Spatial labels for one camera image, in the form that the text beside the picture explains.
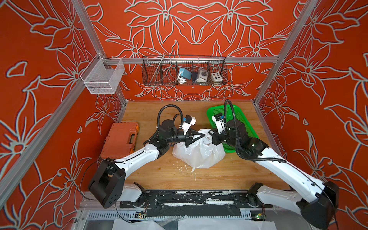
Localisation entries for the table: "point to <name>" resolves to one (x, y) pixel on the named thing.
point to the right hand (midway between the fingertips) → (206, 130)
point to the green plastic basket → (241, 117)
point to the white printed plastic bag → (202, 153)
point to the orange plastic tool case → (120, 140)
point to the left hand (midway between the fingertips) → (203, 135)
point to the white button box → (216, 77)
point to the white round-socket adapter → (202, 75)
